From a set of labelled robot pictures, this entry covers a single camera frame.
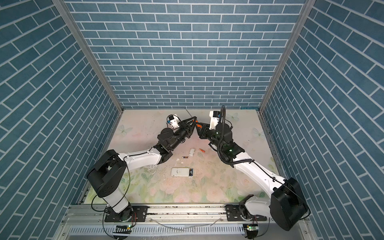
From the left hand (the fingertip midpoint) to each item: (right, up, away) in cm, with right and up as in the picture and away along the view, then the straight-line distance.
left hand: (198, 119), depth 75 cm
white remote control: (-10, -31, +12) cm, 35 cm away
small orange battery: (+2, -20, +21) cm, 29 cm away
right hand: (-2, -2, 0) cm, 3 cm away
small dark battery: (-9, -24, +19) cm, 31 cm away
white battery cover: (-4, -21, +21) cm, 30 cm away
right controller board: (+27, -56, -1) cm, 62 cm away
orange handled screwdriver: (0, -3, -1) cm, 3 cm away
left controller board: (-37, -54, -3) cm, 65 cm away
